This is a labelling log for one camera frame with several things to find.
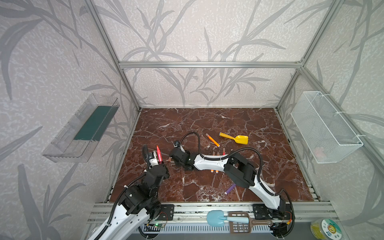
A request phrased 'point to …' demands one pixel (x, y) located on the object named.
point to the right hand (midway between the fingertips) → (178, 151)
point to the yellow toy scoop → (240, 139)
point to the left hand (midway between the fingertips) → (166, 158)
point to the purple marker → (230, 189)
